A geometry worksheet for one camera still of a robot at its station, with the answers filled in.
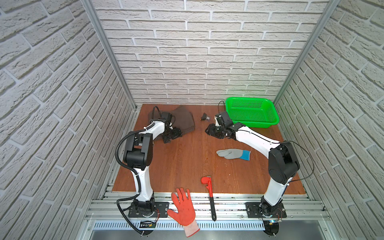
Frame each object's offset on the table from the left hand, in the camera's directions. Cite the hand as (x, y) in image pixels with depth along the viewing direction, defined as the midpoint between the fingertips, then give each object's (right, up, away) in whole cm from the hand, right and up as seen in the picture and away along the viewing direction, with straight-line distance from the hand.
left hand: (177, 135), depth 99 cm
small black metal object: (+20, +13, +12) cm, 26 cm away
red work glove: (+9, -37, -27) cm, 46 cm away
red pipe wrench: (+20, -24, -18) cm, 36 cm away
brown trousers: (+3, +11, +10) cm, 15 cm away
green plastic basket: (+60, +17, +18) cm, 65 cm away
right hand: (+20, +4, -10) cm, 23 cm away
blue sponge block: (+37, -11, -8) cm, 39 cm away
